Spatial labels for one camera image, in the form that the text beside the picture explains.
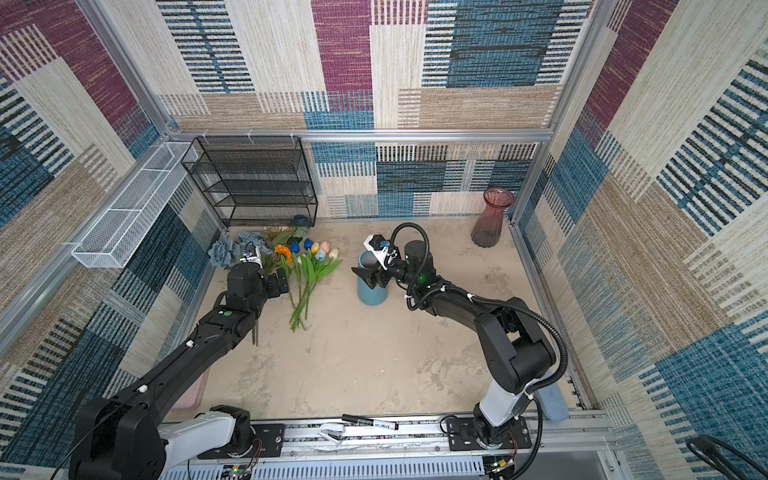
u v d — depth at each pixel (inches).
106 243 27.5
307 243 43.7
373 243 28.4
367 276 29.9
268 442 28.8
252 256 28.6
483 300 21.8
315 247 42.6
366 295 36.0
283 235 43.9
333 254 42.4
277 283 29.8
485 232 43.1
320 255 41.4
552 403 29.3
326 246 42.7
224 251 37.9
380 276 30.0
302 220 45.6
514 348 18.5
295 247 42.1
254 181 43.4
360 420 29.9
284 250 41.4
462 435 28.8
